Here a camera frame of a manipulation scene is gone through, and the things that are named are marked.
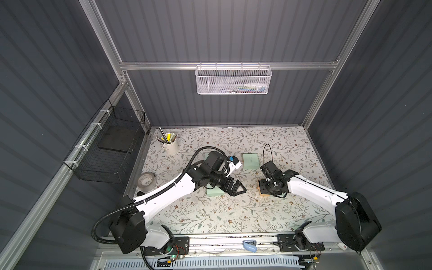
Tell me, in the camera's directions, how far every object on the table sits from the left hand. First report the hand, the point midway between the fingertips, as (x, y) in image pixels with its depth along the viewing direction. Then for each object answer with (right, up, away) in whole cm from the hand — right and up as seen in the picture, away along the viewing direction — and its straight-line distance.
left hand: (241, 190), depth 72 cm
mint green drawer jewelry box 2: (-11, +1, -5) cm, 12 cm away
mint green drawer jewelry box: (+13, -7, +17) cm, 23 cm away
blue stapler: (+4, -24, +1) cm, 24 cm away
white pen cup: (-37, +21, +25) cm, 49 cm away
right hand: (+15, -4, +15) cm, 22 cm away
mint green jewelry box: (+9, +9, +27) cm, 30 cm away
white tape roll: (-51, -1, +22) cm, 55 cm away
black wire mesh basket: (-61, +16, +2) cm, 63 cm away
